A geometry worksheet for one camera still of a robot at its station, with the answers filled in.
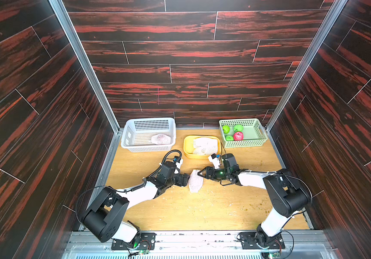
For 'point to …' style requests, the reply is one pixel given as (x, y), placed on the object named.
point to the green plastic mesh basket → (254, 134)
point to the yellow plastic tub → (188, 145)
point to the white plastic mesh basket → (149, 134)
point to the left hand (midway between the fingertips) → (185, 174)
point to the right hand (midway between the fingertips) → (203, 173)
